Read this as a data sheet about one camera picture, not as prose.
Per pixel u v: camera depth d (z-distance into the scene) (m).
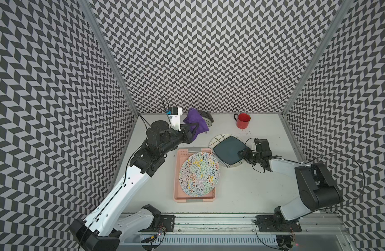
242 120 1.09
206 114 1.01
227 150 0.91
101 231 0.36
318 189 0.45
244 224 0.75
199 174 0.85
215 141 1.02
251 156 0.83
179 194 0.82
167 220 0.75
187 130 0.56
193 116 0.62
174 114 0.57
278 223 0.67
